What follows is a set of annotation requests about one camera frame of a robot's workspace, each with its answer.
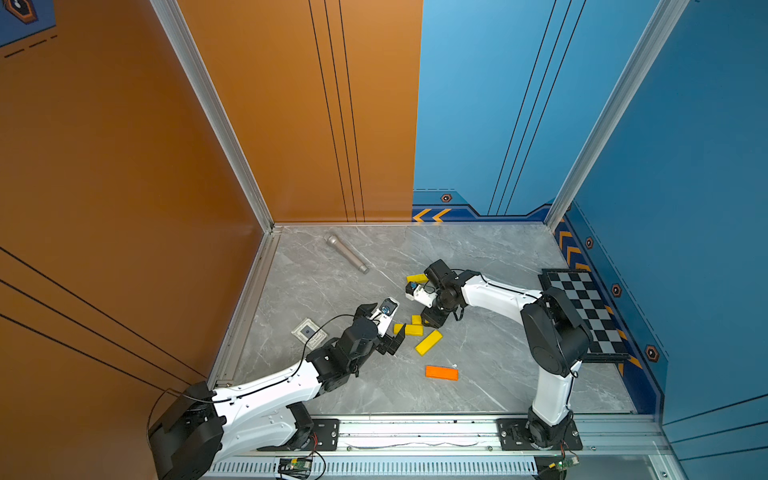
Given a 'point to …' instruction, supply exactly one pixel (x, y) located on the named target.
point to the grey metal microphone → (334, 241)
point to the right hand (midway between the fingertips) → (429, 315)
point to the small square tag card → (307, 327)
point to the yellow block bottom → (410, 329)
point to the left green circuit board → (295, 466)
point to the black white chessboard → (607, 345)
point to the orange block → (442, 372)
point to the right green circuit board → (562, 465)
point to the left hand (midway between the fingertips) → (391, 311)
